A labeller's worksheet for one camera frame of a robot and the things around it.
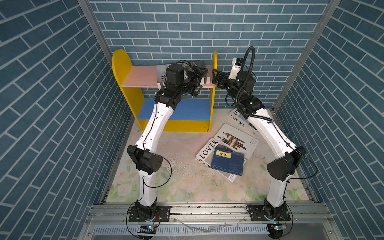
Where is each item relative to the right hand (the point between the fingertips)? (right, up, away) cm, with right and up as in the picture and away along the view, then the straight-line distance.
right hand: (218, 69), depth 70 cm
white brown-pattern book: (+16, -37, +29) cm, 50 cm away
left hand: (-5, -3, 0) cm, 6 cm away
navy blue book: (+6, -48, +18) cm, 52 cm away
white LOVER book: (-5, -47, +20) cm, 51 cm away
